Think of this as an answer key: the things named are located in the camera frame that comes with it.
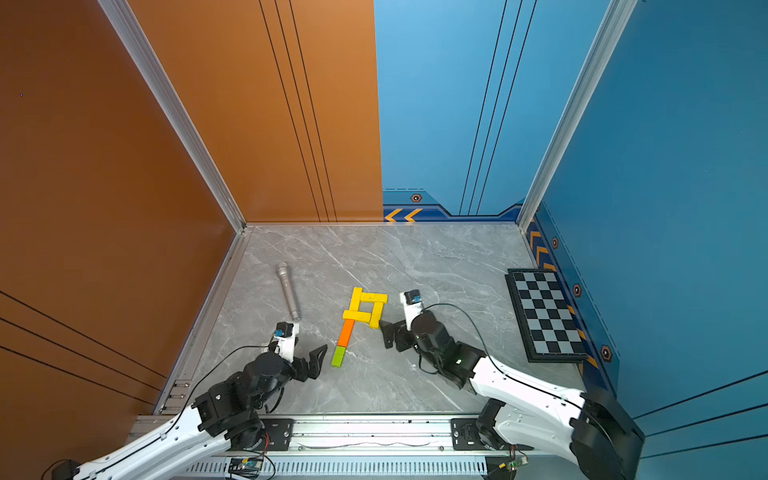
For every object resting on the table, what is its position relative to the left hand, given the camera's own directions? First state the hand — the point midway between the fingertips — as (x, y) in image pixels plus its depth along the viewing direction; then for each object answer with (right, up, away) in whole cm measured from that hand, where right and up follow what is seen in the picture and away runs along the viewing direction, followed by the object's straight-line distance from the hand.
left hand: (315, 341), depth 80 cm
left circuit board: (-14, -28, -8) cm, 32 cm away
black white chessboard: (+67, +4, +12) cm, 69 cm away
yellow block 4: (+16, +4, +15) cm, 22 cm away
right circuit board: (+49, -26, -10) cm, 56 cm away
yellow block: (+9, +9, +18) cm, 22 cm away
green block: (+5, -6, +6) cm, 10 cm away
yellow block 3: (+9, +4, +14) cm, 18 cm away
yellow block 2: (+14, +9, +18) cm, 24 cm away
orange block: (+6, -1, +12) cm, 14 cm away
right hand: (+21, +6, 0) cm, 22 cm away
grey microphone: (-17, +17, +23) cm, 33 cm away
